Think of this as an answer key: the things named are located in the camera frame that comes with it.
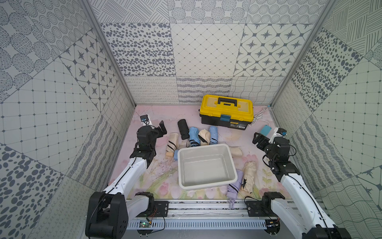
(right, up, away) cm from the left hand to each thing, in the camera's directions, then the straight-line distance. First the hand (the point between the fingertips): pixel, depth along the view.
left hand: (153, 120), depth 82 cm
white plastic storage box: (+30, -28, +8) cm, 41 cm away
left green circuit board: (-1, -50, -10) cm, 52 cm away
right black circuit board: (+62, -52, -10) cm, 82 cm away
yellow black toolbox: (+44, +6, +13) cm, 46 cm away
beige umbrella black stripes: (+9, -16, +11) cm, 21 cm away
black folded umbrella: (+15, -6, +22) cm, 28 cm away
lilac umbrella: (+44, -36, -5) cm, 57 cm away
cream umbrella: (+55, -29, +2) cm, 62 cm away
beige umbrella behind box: (+49, -19, +9) cm, 53 cm away
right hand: (+61, -10, 0) cm, 61 cm away
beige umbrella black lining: (+29, -10, +9) cm, 32 cm away
